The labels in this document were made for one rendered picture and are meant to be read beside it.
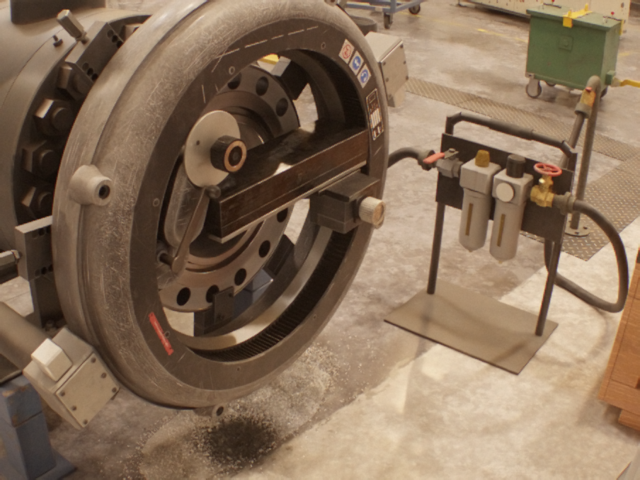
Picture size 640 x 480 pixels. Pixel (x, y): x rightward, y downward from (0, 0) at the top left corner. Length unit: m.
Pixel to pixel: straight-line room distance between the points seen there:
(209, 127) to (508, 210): 1.02
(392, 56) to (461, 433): 0.85
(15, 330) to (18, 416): 0.31
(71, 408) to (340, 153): 0.63
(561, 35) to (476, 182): 2.58
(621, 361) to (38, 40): 1.44
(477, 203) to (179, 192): 1.03
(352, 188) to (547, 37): 3.24
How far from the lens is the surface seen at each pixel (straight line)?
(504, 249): 1.94
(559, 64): 4.43
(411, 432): 1.71
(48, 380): 1.09
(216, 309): 1.40
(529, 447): 1.73
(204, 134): 1.05
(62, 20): 1.03
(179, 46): 1.02
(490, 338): 2.05
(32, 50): 1.41
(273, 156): 1.24
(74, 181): 0.98
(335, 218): 1.30
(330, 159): 1.29
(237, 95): 1.29
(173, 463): 1.61
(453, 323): 2.09
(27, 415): 1.50
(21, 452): 1.54
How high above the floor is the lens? 1.12
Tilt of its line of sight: 27 degrees down
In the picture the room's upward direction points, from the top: 2 degrees clockwise
